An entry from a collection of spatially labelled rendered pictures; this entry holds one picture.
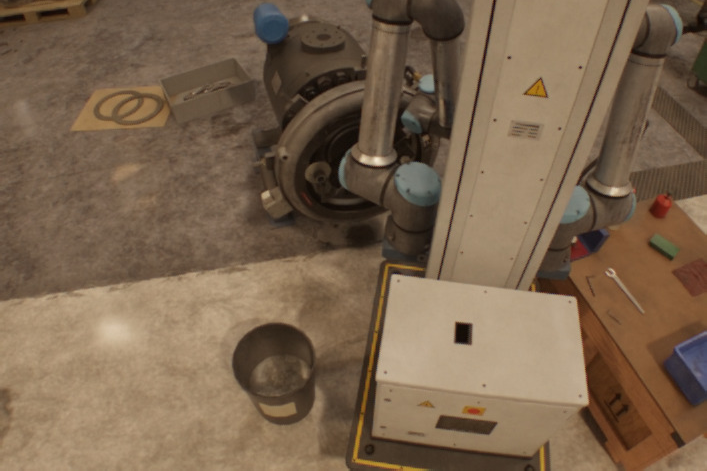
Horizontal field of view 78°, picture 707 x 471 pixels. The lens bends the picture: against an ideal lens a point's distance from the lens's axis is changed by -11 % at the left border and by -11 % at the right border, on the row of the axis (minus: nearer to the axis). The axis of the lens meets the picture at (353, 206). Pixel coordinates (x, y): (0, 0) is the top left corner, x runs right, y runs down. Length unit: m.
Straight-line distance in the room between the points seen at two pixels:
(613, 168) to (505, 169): 0.46
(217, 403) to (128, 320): 0.66
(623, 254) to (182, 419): 2.01
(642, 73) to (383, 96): 0.73
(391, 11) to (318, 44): 1.07
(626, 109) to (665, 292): 0.95
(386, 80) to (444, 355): 0.78
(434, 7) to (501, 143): 0.39
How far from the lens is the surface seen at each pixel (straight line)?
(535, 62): 1.10
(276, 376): 2.09
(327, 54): 2.36
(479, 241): 1.47
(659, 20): 1.46
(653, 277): 2.26
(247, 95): 3.66
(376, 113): 1.47
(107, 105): 4.09
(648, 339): 2.07
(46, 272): 3.00
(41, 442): 2.49
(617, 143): 1.58
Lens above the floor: 2.02
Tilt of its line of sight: 46 degrees down
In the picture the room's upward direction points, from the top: straight up
